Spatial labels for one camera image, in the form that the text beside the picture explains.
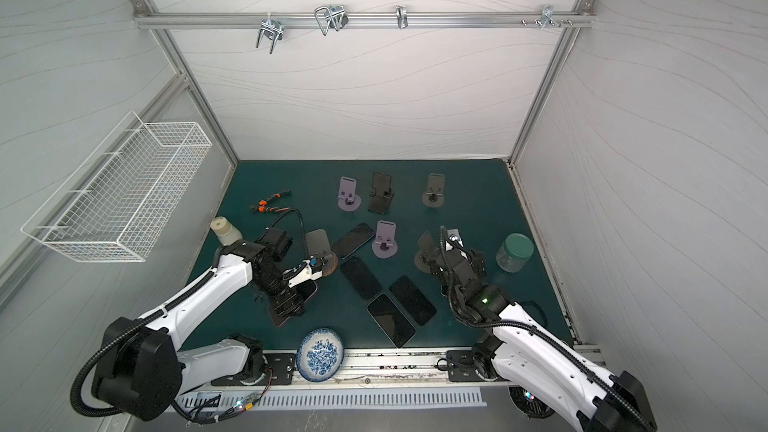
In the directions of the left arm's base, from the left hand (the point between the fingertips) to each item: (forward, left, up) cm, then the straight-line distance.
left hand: (299, 294), depth 81 cm
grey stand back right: (+39, -40, -6) cm, 57 cm away
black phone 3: (+7, -16, -6) cm, 19 cm away
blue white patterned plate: (-14, -8, -5) cm, 16 cm away
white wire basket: (+11, +38, +26) cm, 48 cm away
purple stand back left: (+35, -9, -1) cm, 36 cm away
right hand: (+12, -45, +8) cm, 47 cm away
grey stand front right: (+14, -36, 0) cm, 39 cm away
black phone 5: (-2, -3, +7) cm, 8 cm away
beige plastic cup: (+18, +26, +3) cm, 32 cm away
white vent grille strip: (-23, -4, -6) cm, 24 cm away
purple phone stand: (+18, -23, -4) cm, 29 cm away
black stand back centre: (+37, -20, -6) cm, 42 cm away
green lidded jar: (+12, -60, +4) cm, 62 cm away
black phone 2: (-6, -37, +21) cm, 42 cm away
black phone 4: (+21, -12, -6) cm, 25 cm away
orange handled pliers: (+32, +21, -4) cm, 39 cm away
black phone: (+2, -32, -7) cm, 33 cm away
